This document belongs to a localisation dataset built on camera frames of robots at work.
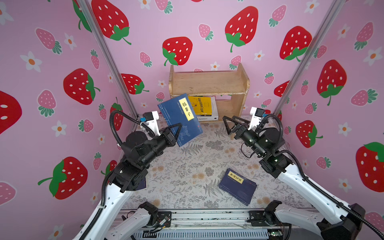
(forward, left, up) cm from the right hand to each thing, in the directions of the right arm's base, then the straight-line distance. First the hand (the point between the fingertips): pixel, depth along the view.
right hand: (227, 117), depth 61 cm
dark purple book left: (-19, +43, -40) cm, 62 cm away
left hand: (-8, +17, +2) cm, 19 cm away
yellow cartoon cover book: (+24, +14, -15) cm, 32 cm away
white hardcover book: (+22, +5, -18) cm, 28 cm away
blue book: (-13, -12, -42) cm, 46 cm away
